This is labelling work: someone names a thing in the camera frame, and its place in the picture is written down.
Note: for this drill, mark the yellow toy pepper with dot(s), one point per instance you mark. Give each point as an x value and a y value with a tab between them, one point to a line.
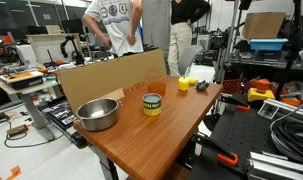
183	83

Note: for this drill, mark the corn tin can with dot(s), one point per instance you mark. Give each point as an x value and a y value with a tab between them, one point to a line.
152	105

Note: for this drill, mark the yellow toy lemon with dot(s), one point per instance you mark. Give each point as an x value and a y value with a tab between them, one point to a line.
192	80

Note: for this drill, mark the grey office chair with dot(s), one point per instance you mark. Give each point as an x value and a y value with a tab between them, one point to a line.
188	60

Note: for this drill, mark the large cardboard sheet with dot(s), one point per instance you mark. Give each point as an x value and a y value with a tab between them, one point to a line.
104	78

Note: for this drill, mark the dark grey toy object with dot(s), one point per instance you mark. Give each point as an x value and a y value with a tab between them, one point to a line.
202	86

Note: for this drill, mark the stainless steel pot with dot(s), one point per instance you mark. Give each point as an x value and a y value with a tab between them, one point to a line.
98	115

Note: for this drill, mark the person in black top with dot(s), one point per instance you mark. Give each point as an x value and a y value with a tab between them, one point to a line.
181	36

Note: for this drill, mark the person in white t-shirt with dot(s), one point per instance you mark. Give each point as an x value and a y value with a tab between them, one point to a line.
117	23

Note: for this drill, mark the orange plastic crate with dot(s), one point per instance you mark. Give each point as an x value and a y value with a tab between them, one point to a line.
231	86

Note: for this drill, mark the black control box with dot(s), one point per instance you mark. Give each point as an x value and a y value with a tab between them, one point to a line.
59	113

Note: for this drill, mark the yellow emergency stop button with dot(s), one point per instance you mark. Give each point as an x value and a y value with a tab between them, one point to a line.
260	92

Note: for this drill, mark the white board panel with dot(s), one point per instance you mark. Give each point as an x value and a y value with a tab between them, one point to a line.
47	46

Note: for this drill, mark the grey side table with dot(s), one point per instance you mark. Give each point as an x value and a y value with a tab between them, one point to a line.
31	100

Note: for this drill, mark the blue plastic bin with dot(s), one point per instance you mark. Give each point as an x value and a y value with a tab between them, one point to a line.
267	44

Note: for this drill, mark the brown cardboard box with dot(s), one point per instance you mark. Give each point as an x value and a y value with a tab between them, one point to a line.
262	25

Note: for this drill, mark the flat box with orange print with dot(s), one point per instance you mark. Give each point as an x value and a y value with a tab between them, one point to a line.
21	79

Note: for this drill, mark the brown power adapter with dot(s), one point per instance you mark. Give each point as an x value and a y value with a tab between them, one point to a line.
17	129

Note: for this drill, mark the black vertical pole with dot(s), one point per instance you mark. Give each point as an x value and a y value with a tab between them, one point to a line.
291	46

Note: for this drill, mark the aluminium extrusion block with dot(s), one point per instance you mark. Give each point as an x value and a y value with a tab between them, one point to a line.
277	166

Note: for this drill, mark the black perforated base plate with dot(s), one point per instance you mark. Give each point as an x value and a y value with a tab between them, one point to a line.
244	133

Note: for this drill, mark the aluminium extrusion rail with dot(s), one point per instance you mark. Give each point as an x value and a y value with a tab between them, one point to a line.
284	110

